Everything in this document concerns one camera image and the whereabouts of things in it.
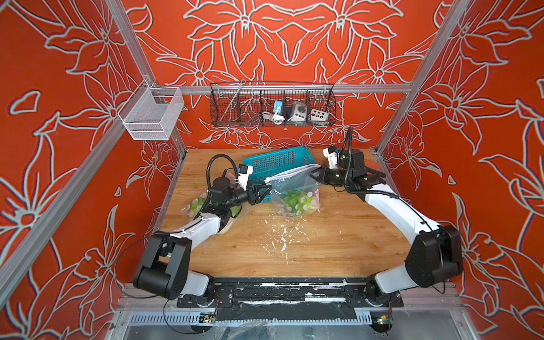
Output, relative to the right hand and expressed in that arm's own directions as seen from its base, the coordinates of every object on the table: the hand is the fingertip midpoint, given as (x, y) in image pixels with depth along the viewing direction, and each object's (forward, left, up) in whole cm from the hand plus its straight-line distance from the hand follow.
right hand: (305, 172), depth 80 cm
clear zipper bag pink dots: (-13, +25, -5) cm, 28 cm away
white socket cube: (+29, -8, +6) cm, 31 cm away
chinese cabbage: (-7, +3, -10) cm, 13 cm away
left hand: (-4, +14, -3) cm, 15 cm away
